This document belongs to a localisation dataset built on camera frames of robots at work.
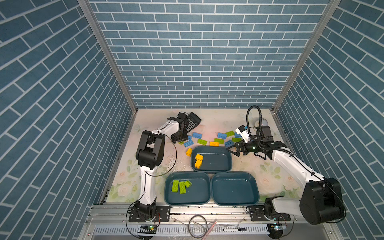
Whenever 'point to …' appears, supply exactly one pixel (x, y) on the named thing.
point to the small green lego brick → (187, 183)
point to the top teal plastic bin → (211, 159)
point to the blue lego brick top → (196, 135)
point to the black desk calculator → (193, 120)
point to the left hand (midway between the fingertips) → (182, 139)
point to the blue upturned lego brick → (188, 143)
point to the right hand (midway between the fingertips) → (231, 145)
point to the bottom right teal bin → (234, 188)
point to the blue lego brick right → (221, 135)
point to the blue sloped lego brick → (229, 143)
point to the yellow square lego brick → (197, 164)
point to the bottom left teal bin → (199, 193)
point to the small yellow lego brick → (189, 152)
